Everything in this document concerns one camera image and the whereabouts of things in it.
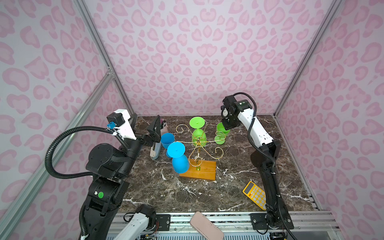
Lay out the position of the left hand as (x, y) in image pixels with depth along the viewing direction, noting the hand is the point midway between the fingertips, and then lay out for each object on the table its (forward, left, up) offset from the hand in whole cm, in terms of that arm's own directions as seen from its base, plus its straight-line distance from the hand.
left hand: (147, 115), depth 50 cm
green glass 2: (+19, -31, -36) cm, 51 cm away
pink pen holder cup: (+27, +6, -42) cm, 50 cm away
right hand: (+25, -36, -35) cm, 56 cm away
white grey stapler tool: (+14, +10, -47) cm, 50 cm away
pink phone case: (-26, -20, -48) cm, 58 cm away
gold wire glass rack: (+15, -15, -52) cm, 56 cm away
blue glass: (-4, -9, -26) cm, 28 cm away
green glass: (+3, -17, -17) cm, 25 cm away
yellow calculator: (-12, -49, -49) cm, 70 cm away
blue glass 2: (+15, +1, -35) cm, 38 cm away
